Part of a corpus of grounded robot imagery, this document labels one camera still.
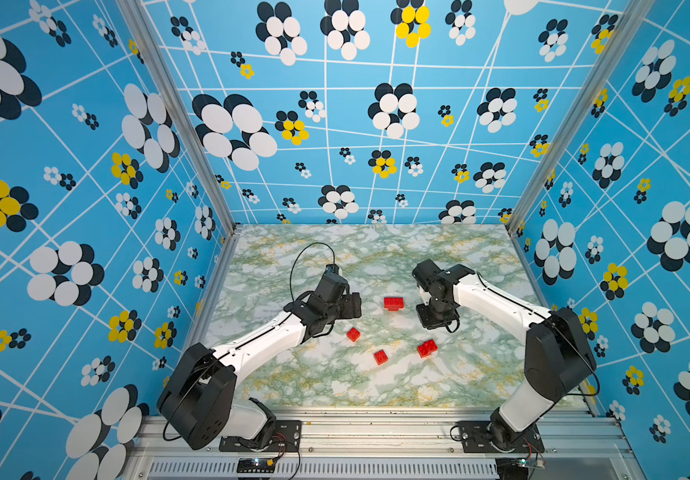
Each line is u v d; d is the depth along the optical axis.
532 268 1.12
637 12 0.67
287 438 0.74
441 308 0.72
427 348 0.85
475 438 0.73
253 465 0.72
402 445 0.72
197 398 0.41
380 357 0.85
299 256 1.11
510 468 0.69
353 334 0.90
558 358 0.45
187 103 0.87
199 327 0.97
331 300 0.66
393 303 0.94
